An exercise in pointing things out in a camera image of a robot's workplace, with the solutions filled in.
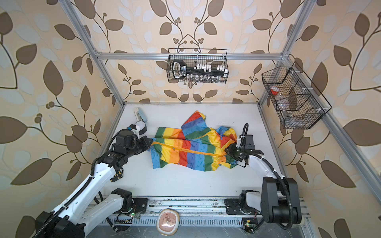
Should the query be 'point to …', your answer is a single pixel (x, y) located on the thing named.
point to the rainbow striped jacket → (197, 147)
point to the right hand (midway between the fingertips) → (228, 152)
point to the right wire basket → (298, 103)
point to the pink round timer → (168, 221)
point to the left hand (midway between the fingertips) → (153, 138)
